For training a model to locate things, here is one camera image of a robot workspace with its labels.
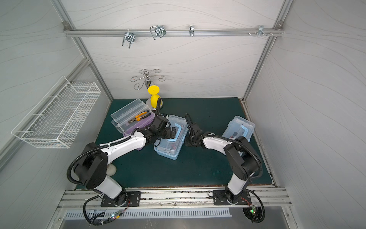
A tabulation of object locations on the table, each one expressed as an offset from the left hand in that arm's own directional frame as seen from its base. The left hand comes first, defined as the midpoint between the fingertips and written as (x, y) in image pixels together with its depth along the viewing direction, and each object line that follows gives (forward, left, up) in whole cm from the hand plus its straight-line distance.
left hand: (169, 131), depth 88 cm
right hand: (-2, -11, -8) cm, 14 cm away
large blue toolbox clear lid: (+5, -45, 0) cm, 45 cm away
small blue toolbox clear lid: (-12, -2, +1) cm, 12 cm away
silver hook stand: (+30, +17, +17) cm, 38 cm away
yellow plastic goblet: (+22, +11, +15) cm, 29 cm away
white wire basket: (-8, +53, +20) cm, 57 cm away
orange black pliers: (+14, +22, -2) cm, 26 cm away
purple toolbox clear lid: (+13, +24, 0) cm, 27 cm away
